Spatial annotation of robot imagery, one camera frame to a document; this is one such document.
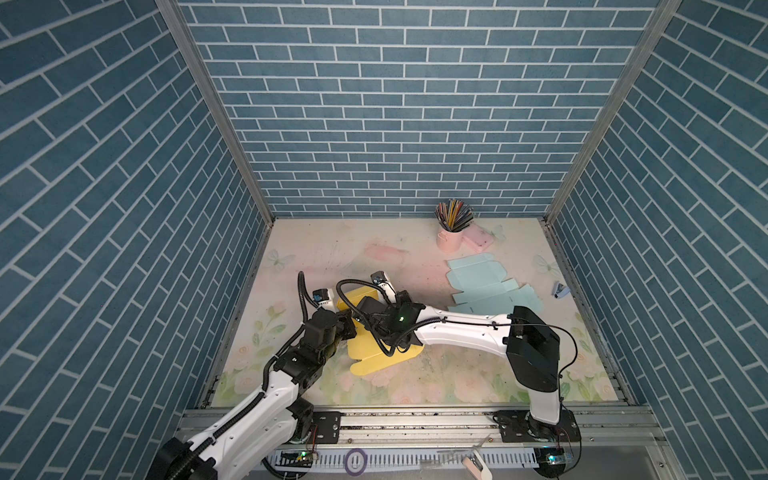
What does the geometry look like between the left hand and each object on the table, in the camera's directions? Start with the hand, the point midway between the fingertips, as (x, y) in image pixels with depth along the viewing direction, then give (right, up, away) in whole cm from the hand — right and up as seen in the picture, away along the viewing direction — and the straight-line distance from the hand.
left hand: (355, 311), depth 83 cm
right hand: (+11, +5, +2) cm, 12 cm away
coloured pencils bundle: (+32, +29, +21) cm, 48 cm away
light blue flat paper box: (+41, +4, +16) cm, 44 cm away
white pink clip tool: (+31, -32, -16) cm, 47 cm away
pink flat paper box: (+42, +22, +29) cm, 56 cm away
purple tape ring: (+4, -32, -13) cm, 35 cm away
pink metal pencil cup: (+31, +20, +22) cm, 43 cm away
